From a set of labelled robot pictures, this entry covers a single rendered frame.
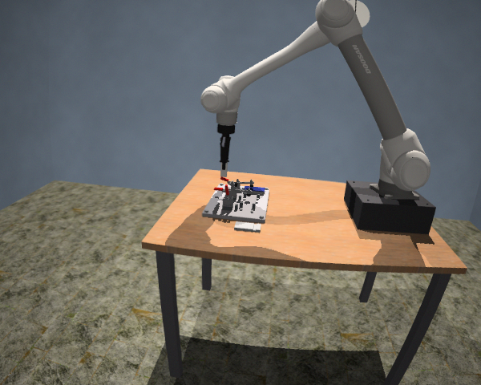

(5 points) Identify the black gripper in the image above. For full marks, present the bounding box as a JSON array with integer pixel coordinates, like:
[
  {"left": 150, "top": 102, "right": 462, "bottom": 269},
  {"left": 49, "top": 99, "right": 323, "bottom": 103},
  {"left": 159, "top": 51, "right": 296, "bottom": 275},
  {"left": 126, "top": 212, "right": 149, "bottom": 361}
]
[{"left": 217, "top": 124, "right": 235, "bottom": 177}]

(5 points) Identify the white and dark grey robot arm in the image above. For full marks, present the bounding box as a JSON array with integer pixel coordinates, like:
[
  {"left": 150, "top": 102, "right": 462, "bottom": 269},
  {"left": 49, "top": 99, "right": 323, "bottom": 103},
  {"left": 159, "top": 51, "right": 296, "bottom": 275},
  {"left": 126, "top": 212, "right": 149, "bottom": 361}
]
[{"left": 200, "top": 0, "right": 430, "bottom": 200}]

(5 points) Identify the blue rectangular block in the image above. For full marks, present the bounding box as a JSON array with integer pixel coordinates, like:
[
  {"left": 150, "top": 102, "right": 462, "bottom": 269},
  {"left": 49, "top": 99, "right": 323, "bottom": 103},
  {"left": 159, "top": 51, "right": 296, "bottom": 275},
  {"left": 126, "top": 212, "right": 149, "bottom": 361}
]
[{"left": 244, "top": 186, "right": 265, "bottom": 193}]

